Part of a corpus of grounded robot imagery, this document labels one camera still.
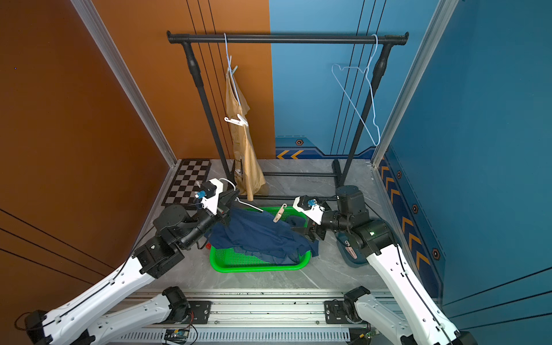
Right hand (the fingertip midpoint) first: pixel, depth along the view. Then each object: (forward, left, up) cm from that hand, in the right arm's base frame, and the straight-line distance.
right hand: (299, 213), depth 67 cm
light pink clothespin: (0, +6, +1) cm, 6 cm away
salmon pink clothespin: (-1, -21, -25) cm, 33 cm away
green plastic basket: (-5, +28, -27) cm, 39 cm away
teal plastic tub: (-4, -26, -28) cm, 39 cm away
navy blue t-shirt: (+1, +16, -15) cm, 22 cm away
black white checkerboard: (+33, +55, -24) cm, 68 cm away
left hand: (+3, +19, +9) cm, 21 cm away
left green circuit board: (-29, +41, -30) cm, 59 cm away
